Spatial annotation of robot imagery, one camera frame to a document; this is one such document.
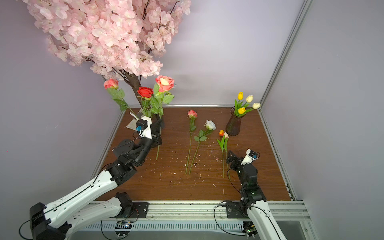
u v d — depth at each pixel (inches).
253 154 27.9
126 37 18.2
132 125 43.2
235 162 28.9
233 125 37.3
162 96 23.5
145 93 29.4
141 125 20.1
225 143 38.2
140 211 28.7
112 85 29.8
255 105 32.2
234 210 28.5
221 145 38.1
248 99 32.7
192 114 43.2
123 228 28.4
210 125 40.7
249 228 27.6
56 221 15.5
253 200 22.7
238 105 34.4
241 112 30.9
